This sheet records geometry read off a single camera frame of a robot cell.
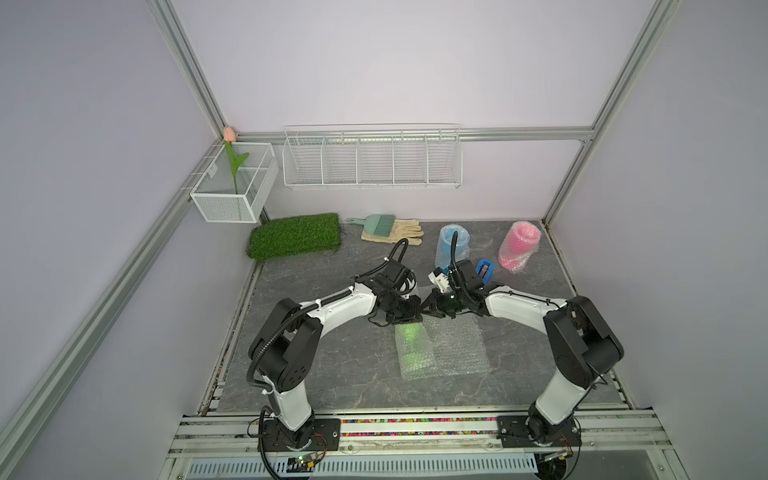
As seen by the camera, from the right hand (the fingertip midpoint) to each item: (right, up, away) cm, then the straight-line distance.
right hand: (416, 308), depth 89 cm
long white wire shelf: (-14, +50, +14) cm, 54 cm away
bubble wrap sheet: (+34, +21, +5) cm, 40 cm away
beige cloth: (-2, +26, +31) cm, 40 cm away
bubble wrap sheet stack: (+7, -11, 0) cm, 14 cm away
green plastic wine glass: (-1, -10, -10) cm, 14 cm away
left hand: (+2, -3, -4) cm, 5 cm away
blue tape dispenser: (+24, +11, +12) cm, 29 cm away
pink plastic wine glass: (+33, +19, +6) cm, 38 cm away
